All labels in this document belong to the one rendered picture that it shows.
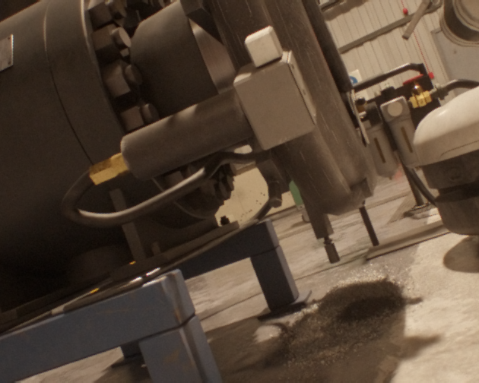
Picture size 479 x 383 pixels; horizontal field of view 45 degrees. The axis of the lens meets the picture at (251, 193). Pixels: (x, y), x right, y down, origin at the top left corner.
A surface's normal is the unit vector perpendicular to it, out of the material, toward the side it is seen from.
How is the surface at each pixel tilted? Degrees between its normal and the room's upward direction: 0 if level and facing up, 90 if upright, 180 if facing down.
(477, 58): 90
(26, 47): 65
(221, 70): 103
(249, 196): 90
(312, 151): 132
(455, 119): 55
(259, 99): 113
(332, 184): 145
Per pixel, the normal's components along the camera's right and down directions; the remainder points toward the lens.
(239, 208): -0.49, 0.17
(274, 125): -0.09, 0.43
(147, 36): -0.46, -0.45
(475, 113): -0.83, -0.27
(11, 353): -0.24, 0.07
